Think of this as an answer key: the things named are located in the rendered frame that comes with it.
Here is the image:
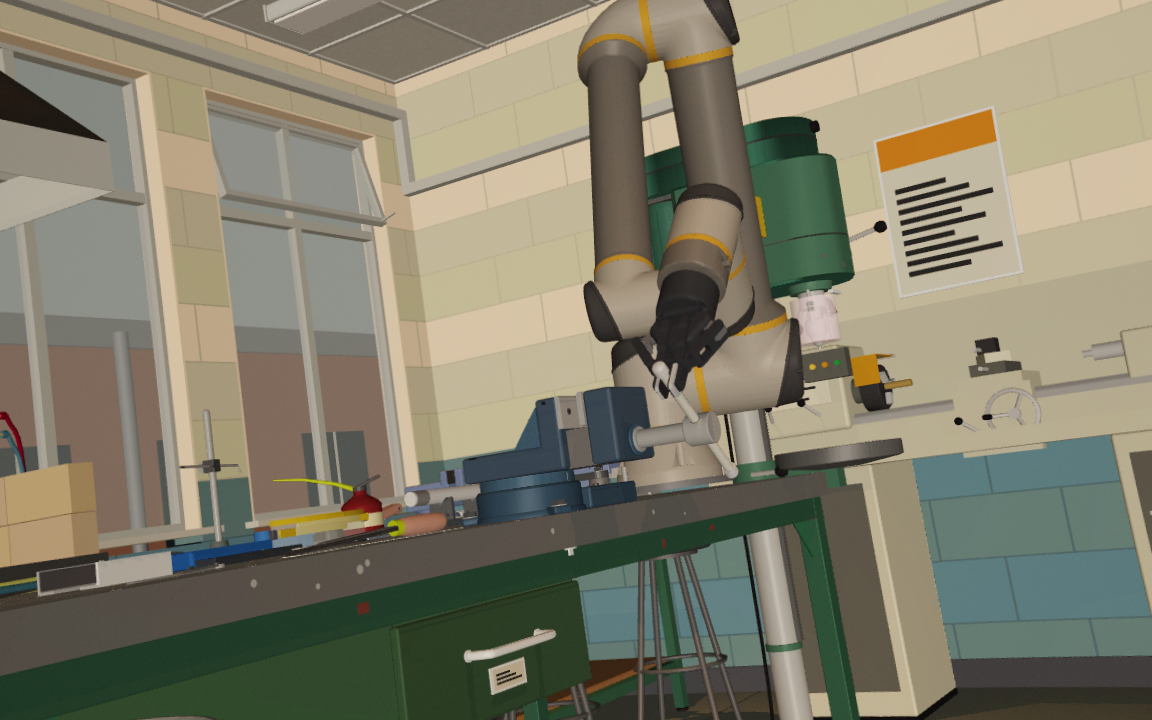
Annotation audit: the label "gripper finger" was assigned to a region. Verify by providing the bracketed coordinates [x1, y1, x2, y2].
[635, 334, 682, 393]
[680, 318, 729, 387]

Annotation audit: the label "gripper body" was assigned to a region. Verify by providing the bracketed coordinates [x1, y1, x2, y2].
[653, 270, 724, 341]

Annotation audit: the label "white tommy bar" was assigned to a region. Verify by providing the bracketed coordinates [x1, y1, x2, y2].
[652, 364, 739, 479]

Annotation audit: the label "aluminium round bar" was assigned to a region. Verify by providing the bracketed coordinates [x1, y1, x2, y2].
[403, 484, 483, 508]

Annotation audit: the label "grey vise screw head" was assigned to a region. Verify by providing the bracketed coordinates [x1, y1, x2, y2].
[632, 414, 723, 453]

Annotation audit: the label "blue vise moving jaw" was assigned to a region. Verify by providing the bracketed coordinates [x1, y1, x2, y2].
[581, 386, 655, 467]

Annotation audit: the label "blue bench vise body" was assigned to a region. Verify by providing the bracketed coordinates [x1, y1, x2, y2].
[462, 392, 639, 525]

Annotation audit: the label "grey-blue V-rack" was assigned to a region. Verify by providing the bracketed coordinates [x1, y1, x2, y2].
[406, 468, 483, 523]

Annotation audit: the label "grey and black bar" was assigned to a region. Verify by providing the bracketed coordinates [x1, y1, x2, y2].
[36, 552, 175, 598]

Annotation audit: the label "green drill press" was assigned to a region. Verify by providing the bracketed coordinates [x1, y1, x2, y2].
[644, 117, 905, 720]

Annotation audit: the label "yellow and black lathe guard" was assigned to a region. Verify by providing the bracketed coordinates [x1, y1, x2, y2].
[850, 351, 914, 414]

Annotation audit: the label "metal stool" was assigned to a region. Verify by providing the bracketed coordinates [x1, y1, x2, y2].
[630, 550, 743, 720]

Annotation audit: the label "grey lathe handwheel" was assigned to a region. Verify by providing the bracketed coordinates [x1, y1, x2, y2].
[983, 387, 1043, 430]

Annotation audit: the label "red oil can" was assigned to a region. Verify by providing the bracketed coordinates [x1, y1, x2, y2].
[340, 476, 385, 517]

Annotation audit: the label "green drawer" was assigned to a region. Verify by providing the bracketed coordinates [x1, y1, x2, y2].
[391, 580, 594, 720]

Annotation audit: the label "window with tilted sash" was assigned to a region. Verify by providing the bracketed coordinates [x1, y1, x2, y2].
[204, 92, 409, 529]

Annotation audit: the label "yellow flat tool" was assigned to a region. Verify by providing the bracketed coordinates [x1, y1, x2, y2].
[268, 510, 384, 539]

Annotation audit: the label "beige lathe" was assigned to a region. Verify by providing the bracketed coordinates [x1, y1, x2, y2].
[766, 314, 1152, 720]

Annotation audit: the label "grey scriber stand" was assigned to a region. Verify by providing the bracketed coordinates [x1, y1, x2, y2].
[179, 409, 243, 547]

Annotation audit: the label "ceiling light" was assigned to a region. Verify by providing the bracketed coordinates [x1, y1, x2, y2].
[261, 0, 389, 27]

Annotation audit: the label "blue flat tray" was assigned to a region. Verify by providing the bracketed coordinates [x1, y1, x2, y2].
[170, 534, 279, 573]

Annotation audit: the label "green workbench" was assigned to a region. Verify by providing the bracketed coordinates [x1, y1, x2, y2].
[0, 474, 863, 720]

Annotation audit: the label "large window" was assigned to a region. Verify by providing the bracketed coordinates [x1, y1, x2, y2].
[0, 28, 185, 546]

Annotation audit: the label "tan cardboard boxes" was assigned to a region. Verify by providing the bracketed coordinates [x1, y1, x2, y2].
[0, 461, 102, 577]

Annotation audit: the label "grey extraction hood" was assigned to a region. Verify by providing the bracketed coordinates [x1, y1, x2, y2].
[0, 28, 149, 253]

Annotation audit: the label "orange and grey wall poster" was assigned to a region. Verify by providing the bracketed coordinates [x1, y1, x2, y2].
[873, 107, 1025, 299]

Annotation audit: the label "black lathe tool post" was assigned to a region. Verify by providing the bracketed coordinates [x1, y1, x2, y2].
[969, 337, 1024, 379]

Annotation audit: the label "white drawer handle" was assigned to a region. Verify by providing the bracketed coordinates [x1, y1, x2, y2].
[463, 628, 558, 664]

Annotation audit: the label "grey upright post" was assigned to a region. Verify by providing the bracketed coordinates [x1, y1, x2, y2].
[113, 331, 149, 553]

